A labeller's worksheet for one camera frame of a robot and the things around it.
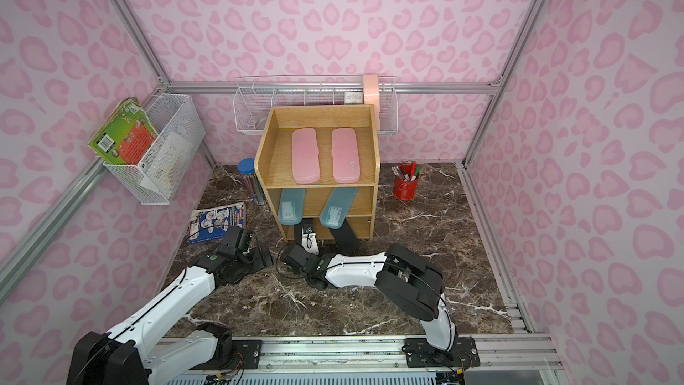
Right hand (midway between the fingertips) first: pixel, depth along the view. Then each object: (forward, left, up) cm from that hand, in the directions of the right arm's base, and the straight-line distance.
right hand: (300, 255), depth 88 cm
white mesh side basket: (+33, +42, +25) cm, 59 cm away
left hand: (-2, +12, +3) cm, 12 cm away
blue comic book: (+12, +35, 0) cm, 37 cm away
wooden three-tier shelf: (+15, +5, +28) cm, 32 cm away
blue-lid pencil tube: (+26, +20, +15) cm, 36 cm away
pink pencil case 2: (+19, -15, +28) cm, 37 cm away
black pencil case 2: (+7, -15, -3) cm, 17 cm away
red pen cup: (+29, -37, +4) cm, 47 cm away
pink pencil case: (+15, -4, +29) cm, 33 cm away
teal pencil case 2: (+9, -13, +15) cm, 22 cm away
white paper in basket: (+17, +40, +24) cm, 50 cm away
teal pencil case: (+10, +2, +14) cm, 18 cm away
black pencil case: (+5, -3, +12) cm, 14 cm away
